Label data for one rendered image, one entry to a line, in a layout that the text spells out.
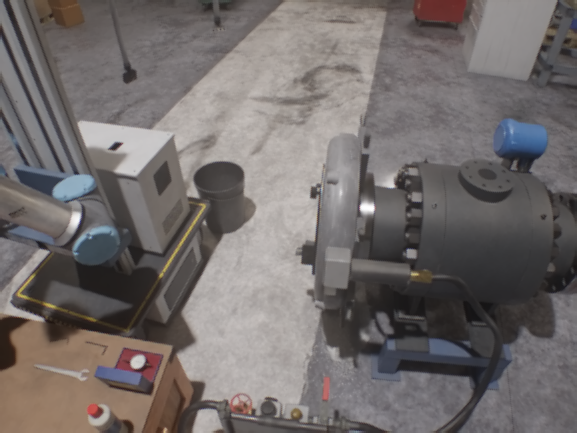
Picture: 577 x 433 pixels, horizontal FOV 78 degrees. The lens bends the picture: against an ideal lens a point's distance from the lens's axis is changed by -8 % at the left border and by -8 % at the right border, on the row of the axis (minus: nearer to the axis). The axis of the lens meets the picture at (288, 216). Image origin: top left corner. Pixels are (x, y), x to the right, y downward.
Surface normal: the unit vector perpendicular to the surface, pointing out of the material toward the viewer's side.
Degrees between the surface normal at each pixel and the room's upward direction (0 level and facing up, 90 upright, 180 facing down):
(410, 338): 0
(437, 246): 57
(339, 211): 42
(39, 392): 0
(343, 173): 19
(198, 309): 0
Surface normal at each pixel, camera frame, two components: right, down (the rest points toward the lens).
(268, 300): 0.00, -0.73
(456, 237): -0.11, 0.05
